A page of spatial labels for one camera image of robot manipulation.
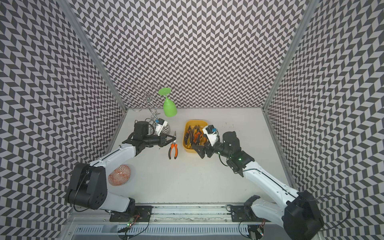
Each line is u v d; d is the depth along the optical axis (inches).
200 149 36.9
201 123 42.5
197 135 38.0
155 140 29.5
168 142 30.9
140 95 31.8
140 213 28.0
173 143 32.4
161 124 30.4
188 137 38.7
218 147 25.7
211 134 24.8
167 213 29.2
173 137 32.5
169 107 34.4
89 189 17.0
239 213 29.0
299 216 15.4
